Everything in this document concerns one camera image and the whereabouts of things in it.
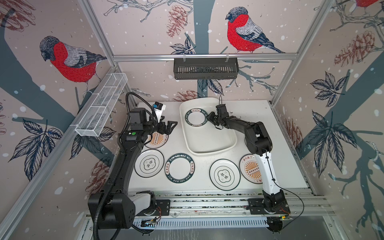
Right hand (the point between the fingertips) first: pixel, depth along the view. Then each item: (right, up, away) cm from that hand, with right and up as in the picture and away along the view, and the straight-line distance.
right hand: (206, 118), depth 109 cm
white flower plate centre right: (+9, -32, -25) cm, 42 cm away
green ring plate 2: (-18, -29, -23) cm, 41 cm away
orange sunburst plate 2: (-34, -15, -10) cm, 38 cm away
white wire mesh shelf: (-58, -2, -38) cm, 70 cm away
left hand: (-22, 0, -34) cm, 40 cm away
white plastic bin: (0, -14, -11) cm, 17 cm away
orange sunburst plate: (+24, -29, -23) cm, 44 cm away
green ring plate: (-8, +1, +2) cm, 8 cm away
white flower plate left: (-37, -27, -19) cm, 50 cm away
